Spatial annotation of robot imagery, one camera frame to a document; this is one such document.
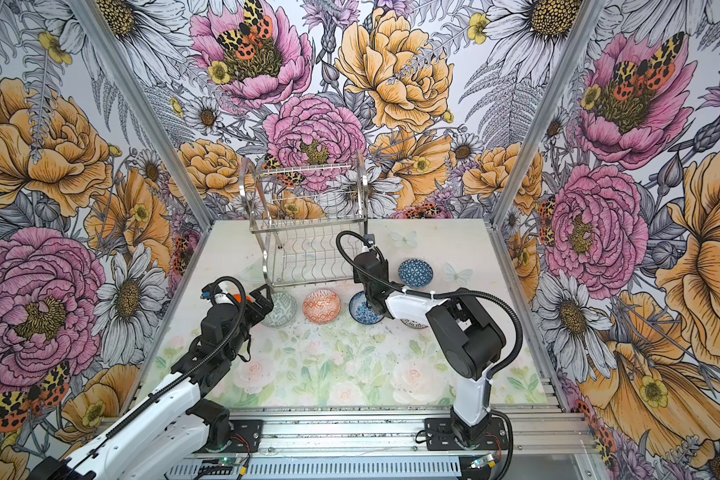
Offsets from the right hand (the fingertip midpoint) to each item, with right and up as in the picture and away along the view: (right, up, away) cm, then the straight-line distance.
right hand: (368, 263), depth 95 cm
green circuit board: (-34, -46, -24) cm, 62 cm away
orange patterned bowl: (-15, -14, +1) cm, 20 cm away
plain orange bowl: (-28, -6, -29) cm, 41 cm away
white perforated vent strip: (-40, -47, -25) cm, 67 cm away
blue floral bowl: (-2, -16, 0) cm, 16 cm away
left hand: (-29, -10, -13) cm, 33 cm away
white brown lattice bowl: (+14, -18, -4) cm, 23 cm away
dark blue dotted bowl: (+16, -4, +10) cm, 19 cm away
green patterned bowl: (-26, -16, -1) cm, 31 cm away
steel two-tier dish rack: (-23, +17, +32) cm, 43 cm away
